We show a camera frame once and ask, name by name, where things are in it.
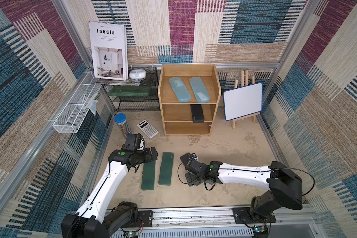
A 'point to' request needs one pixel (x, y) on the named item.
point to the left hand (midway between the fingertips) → (150, 154)
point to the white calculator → (147, 128)
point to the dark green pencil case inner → (165, 173)
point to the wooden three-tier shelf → (176, 116)
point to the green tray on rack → (130, 90)
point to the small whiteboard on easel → (243, 101)
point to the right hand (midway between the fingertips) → (193, 175)
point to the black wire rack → (126, 103)
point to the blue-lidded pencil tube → (120, 119)
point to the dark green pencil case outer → (148, 178)
